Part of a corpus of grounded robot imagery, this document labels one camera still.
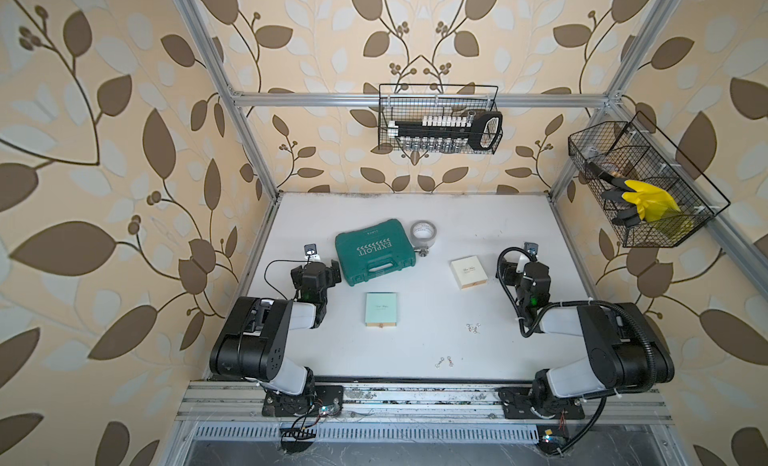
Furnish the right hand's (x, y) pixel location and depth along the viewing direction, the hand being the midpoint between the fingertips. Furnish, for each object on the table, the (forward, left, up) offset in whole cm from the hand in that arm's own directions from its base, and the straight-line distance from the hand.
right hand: (519, 259), depth 93 cm
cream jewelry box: (-1, +15, -5) cm, 16 cm away
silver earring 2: (-18, +18, -7) cm, 27 cm away
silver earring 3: (-18, +16, -7) cm, 25 cm away
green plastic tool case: (+7, +46, -2) cm, 46 cm away
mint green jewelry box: (-13, +44, -4) cm, 46 cm away
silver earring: (-27, +25, -8) cm, 37 cm away
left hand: (+2, +66, +1) cm, 66 cm away
